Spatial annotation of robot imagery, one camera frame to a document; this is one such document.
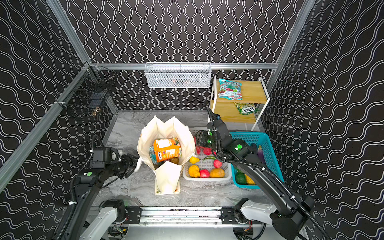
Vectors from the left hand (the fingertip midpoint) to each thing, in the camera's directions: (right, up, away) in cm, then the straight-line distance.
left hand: (142, 162), depth 74 cm
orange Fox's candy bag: (+9, +5, +9) cm, 14 cm away
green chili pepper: (+35, -2, +19) cm, 40 cm away
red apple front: (+31, -8, +8) cm, 34 cm away
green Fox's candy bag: (+60, +29, +23) cm, 71 cm away
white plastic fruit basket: (+30, -7, +16) cm, 35 cm away
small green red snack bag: (+3, +1, +8) cm, 9 cm away
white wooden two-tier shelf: (+60, +37, +10) cm, 71 cm away
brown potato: (+15, -2, +11) cm, 19 cm away
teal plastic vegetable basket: (+70, +8, +19) cm, 73 cm away
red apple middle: (+34, +2, +18) cm, 38 cm away
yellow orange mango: (+38, -8, +9) cm, 40 cm away
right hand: (+28, +13, -2) cm, 31 cm away
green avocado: (+51, -10, +7) cm, 52 cm away
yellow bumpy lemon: (+26, -7, +9) cm, 28 cm away
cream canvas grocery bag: (+14, -4, -10) cm, 17 cm away
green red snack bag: (+45, +37, +7) cm, 59 cm away
